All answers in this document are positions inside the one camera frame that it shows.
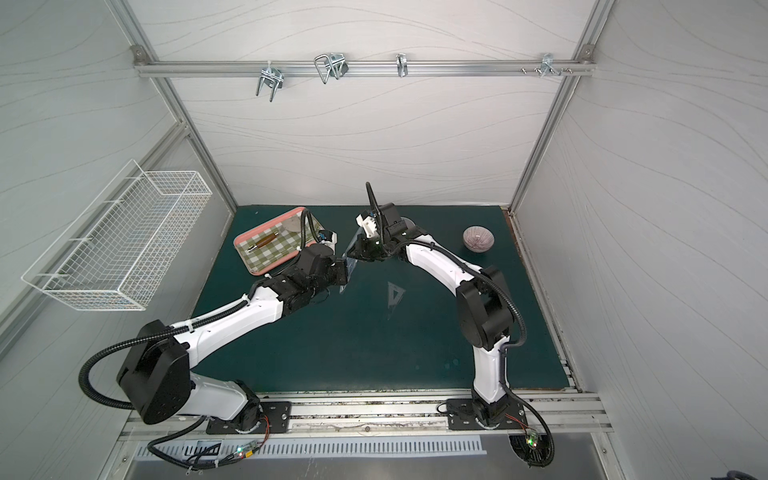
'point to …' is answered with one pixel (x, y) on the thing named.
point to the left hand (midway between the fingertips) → (347, 263)
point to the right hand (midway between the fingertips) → (346, 252)
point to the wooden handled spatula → (263, 242)
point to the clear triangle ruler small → (392, 301)
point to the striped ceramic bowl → (478, 238)
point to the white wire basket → (118, 251)
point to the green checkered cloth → (280, 245)
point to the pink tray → (279, 261)
